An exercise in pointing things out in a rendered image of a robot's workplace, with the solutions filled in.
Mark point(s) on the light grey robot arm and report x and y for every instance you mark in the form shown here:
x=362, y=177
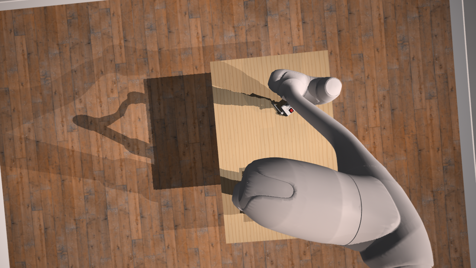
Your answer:
x=360, y=206

